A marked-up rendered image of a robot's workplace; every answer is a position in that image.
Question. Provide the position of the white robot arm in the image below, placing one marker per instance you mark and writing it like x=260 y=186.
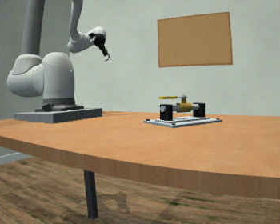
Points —
x=53 y=76

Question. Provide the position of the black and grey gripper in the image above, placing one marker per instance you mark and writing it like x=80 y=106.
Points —
x=99 y=41

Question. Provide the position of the ball valve with yellow lever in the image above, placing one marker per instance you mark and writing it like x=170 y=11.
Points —
x=166 y=111

